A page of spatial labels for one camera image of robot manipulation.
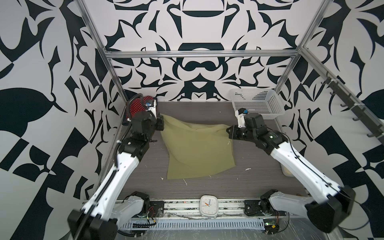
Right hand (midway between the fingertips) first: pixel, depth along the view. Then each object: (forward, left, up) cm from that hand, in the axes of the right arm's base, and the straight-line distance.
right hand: (228, 129), depth 75 cm
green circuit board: (-38, -18, -26) cm, 49 cm away
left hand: (+5, +34, +9) cm, 36 cm away
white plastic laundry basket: (+41, -39, -24) cm, 61 cm away
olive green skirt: (-4, +16, -14) cm, 22 cm away
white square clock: (-30, +10, -21) cm, 38 cm away
